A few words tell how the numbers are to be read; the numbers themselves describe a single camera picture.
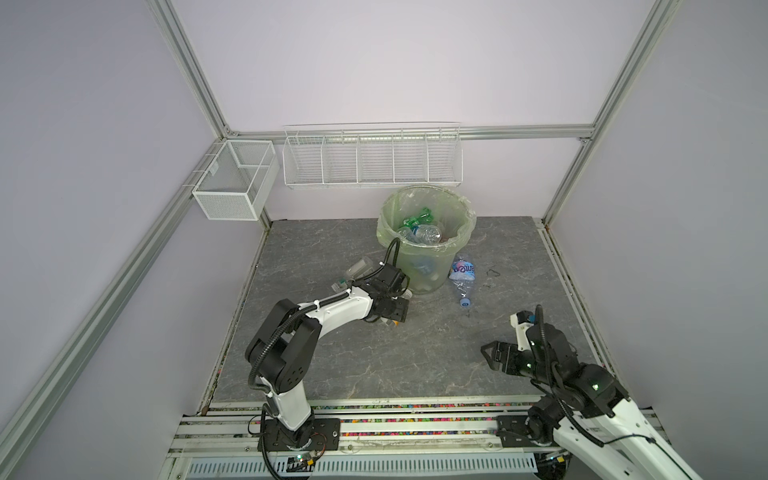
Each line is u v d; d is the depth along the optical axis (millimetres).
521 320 683
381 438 741
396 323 888
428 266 890
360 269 1028
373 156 1077
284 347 467
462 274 995
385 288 723
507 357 654
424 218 959
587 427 521
